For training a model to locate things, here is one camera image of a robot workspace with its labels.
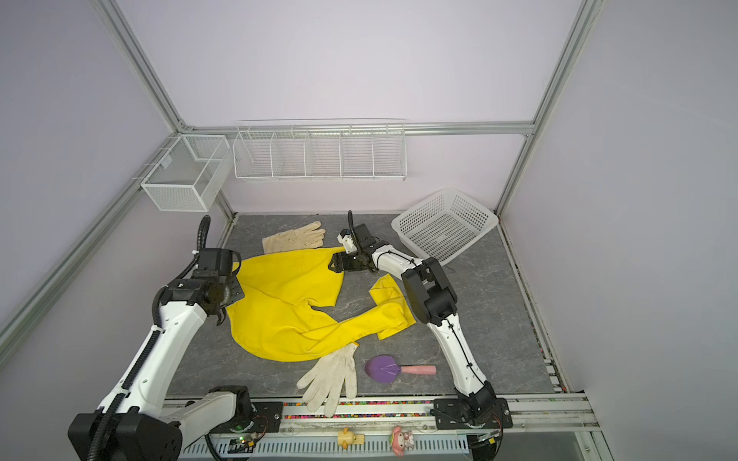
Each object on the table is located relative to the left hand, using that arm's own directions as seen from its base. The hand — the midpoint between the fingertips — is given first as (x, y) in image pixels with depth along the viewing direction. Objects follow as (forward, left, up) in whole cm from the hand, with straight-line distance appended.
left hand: (226, 296), depth 77 cm
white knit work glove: (-18, -26, -18) cm, 37 cm away
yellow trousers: (+1, -9, -17) cm, 19 cm away
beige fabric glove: (+34, -17, -17) cm, 41 cm away
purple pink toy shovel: (-18, -42, -16) cm, 48 cm away
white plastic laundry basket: (+36, -69, -17) cm, 80 cm away
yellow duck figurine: (-33, -31, -13) cm, 48 cm away
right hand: (+19, -27, -15) cm, 36 cm away
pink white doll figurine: (-35, -44, -14) cm, 58 cm away
